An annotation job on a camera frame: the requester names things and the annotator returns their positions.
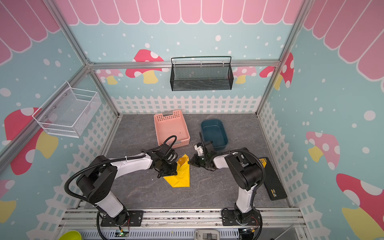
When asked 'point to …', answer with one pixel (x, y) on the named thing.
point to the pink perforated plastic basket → (171, 125)
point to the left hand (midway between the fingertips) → (176, 176)
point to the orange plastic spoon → (182, 160)
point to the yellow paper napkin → (182, 179)
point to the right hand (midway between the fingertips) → (187, 161)
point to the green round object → (72, 235)
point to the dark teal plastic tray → (213, 130)
